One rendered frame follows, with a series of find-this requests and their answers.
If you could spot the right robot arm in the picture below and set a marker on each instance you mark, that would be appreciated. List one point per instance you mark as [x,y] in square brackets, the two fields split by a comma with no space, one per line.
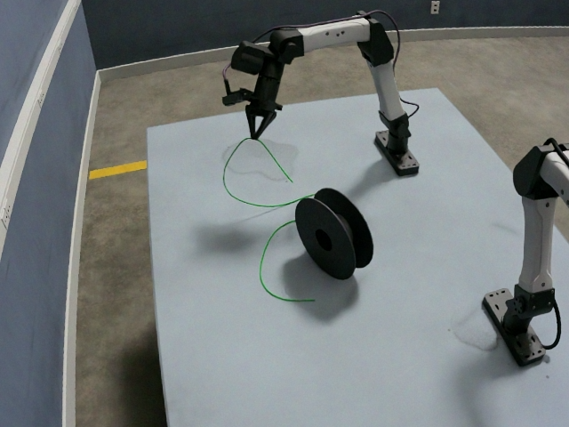
[291,43]

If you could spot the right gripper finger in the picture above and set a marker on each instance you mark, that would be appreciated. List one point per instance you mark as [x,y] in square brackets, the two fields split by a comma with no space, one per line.
[269,122]
[257,112]

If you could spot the black cable reel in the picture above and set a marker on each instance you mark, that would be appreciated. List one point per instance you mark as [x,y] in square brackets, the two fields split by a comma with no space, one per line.
[336,250]

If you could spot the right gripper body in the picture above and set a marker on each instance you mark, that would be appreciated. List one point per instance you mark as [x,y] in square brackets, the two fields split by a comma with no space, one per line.
[263,89]

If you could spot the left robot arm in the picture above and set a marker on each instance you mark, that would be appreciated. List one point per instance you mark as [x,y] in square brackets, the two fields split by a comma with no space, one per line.
[541,170]

